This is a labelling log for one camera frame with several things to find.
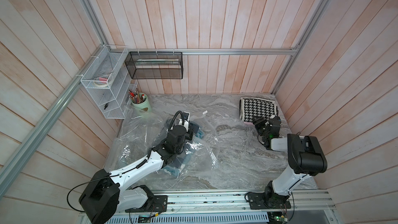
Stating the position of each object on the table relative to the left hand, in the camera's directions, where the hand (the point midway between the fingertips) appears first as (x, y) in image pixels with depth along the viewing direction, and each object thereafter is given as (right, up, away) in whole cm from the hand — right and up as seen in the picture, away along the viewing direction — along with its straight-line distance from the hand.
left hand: (188, 123), depth 81 cm
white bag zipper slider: (+9, +6, +7) cm, 13 cm away
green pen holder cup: (-31, +11, +15) cm, 36 cm away
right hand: (+42, +2, +17) cm, 45 cm away
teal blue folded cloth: (-5, -22, +5) cm, 23 cm away
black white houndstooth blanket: (+40, +9, +20) cm, 46 cm away
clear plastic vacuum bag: (-34, -9, +17) cm, 39 cm away
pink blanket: (+39, -1, +18) cm, 42 cm away
